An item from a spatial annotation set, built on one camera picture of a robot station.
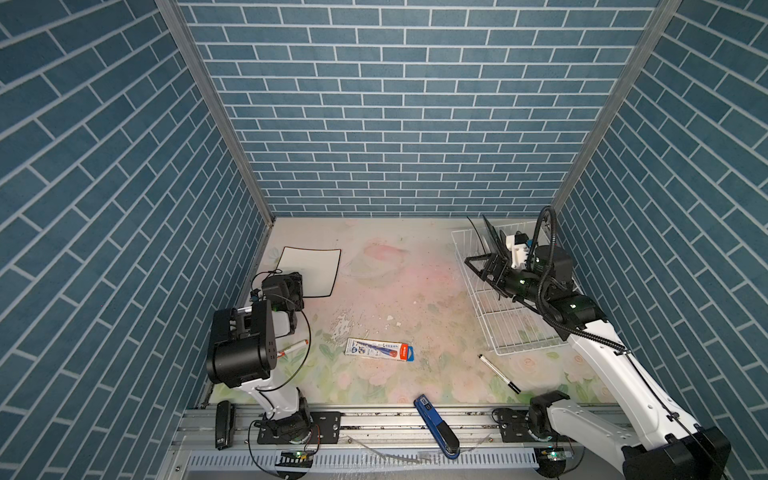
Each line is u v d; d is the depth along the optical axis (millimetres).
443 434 702
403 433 737
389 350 864
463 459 705
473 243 1050
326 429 732
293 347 865
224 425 708
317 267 1054
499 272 640
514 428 735
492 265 644
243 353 473
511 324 869
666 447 376
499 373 824
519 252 680
